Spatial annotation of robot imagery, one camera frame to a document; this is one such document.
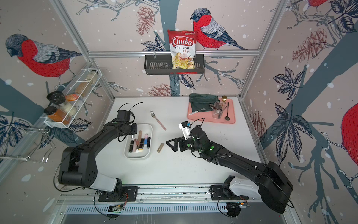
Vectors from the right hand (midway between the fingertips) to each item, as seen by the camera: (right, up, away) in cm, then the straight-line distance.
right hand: (172, 141), depth 75 cm
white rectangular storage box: (-21, +3, +24) cm, 32 cm away
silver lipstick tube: (-27, 0, +13) cm, 30 cm away
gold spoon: (+37, +25, +26) cm, 52 cm away
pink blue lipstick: (-19, -3, +18) cm, 27 cm away
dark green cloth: (+21, +24, +42) cm, 53 cm away
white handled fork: (+23, +18, +36) cm, 46 cm away
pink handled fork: (-17, +12, +32) cm, 38 cm away
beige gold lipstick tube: (-9, -8, +15) cm, 19 cm away
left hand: (-26, +6, +17) cm, 31 cm away
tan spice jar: (-52, +30, +3) cm, 60 cm away
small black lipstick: (-17, -6, +16) cm, 24 cm away
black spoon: (+41, +11, +31) cm, 53 cm away
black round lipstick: (-28, -7, +15) cm, 33 cm away
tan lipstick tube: (-24, -1, +21) cm, 32 cm away
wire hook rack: (-63, +6, -7) cm, 63 cm away
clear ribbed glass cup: (+33, +17, +29) cm, 47 cm away
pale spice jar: (-51, +38, +10) cm, 65 cm away
